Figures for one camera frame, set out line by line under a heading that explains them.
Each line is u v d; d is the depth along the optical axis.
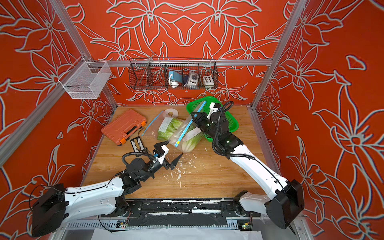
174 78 0.85
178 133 0.68
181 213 0.73
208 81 0.94
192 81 0.90
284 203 0.38
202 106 0.70
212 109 0.65
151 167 0.62
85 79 0.91
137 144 0.95
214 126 0.51
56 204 0.41
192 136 0.80
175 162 0.64
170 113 1.15
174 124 0.98
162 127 0.95
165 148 0.59
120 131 0.98
